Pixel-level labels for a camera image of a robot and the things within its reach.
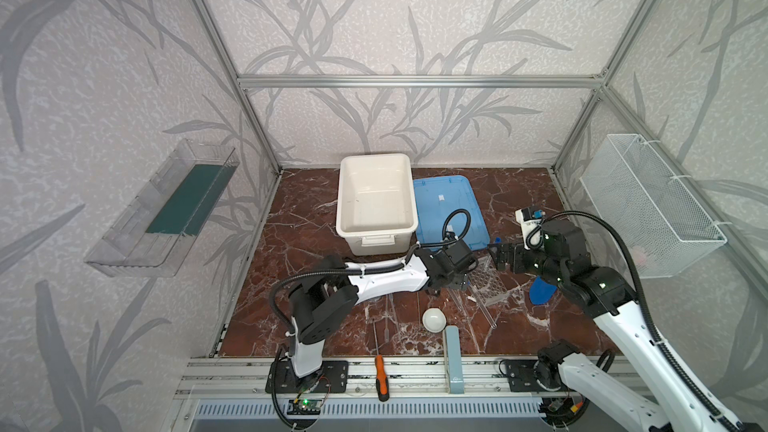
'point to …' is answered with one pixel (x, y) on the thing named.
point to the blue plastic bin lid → (436, 197)
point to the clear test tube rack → (487, 282)
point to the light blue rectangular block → (456, 380)
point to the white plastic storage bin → (376, 207)
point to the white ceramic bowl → (434, 319)
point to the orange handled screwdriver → (383, 389)
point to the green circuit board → (304, 407)
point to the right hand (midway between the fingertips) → (503, 235)
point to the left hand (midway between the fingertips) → (458, 269)
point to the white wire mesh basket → (662, 223)
